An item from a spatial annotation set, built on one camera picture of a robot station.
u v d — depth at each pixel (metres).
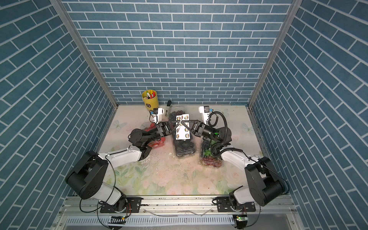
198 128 0.64
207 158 0.86
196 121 0.65
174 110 1.12
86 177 0.44
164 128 0.65
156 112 0.67
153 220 0.77
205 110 0.64
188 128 0.65
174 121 0.67
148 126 1.02
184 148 0.91
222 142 0.57
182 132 0.65
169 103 1.16
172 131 0.67
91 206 0.75
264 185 0.43
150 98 1.07
